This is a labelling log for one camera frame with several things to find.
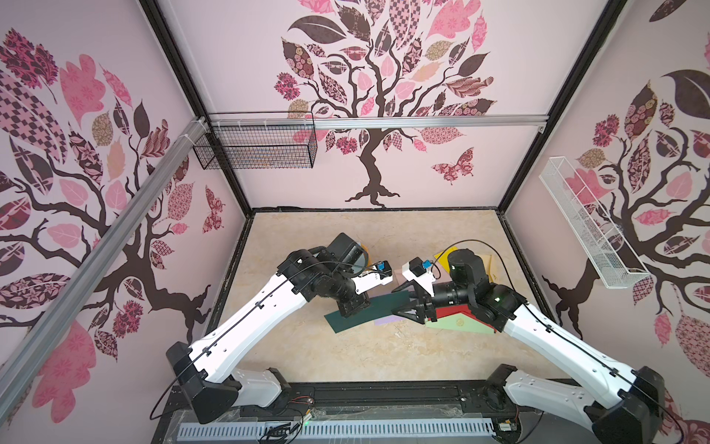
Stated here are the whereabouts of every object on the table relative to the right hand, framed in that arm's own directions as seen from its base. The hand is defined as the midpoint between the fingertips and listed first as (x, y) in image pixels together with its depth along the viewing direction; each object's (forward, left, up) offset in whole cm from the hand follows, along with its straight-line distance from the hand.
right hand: (395, 303), depth 67 cm
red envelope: (+6, -18, -19) cm, 27 cm away
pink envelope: (-1, +4, +10) cm, 10 cm away
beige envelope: (+26, -40, -23) cm, 52 cm away
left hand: (0, +9, -1) cm, 9 cm away
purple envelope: (-1, +2, -8) cm, 8 cm away
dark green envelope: (-3, +4, +3) cm, 6 cm away
